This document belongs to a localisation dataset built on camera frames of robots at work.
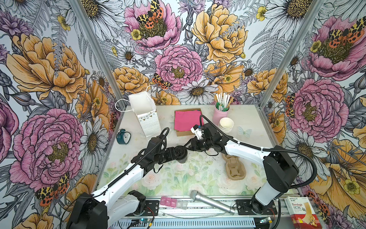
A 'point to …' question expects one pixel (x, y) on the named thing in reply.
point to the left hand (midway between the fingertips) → (176, 157)
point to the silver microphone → (195, 195)
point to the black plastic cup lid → (181, 152)
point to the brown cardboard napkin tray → (184, 133)
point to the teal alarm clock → (123, 137)
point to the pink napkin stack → (184, 120)
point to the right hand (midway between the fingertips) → (187, 150)
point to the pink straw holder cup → (221, 110)
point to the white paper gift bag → (144, 104)
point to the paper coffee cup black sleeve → (182, 161)
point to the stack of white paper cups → (226, 124)
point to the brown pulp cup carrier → (235, 169)
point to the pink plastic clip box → (173, 202)
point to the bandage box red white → (303, 215)
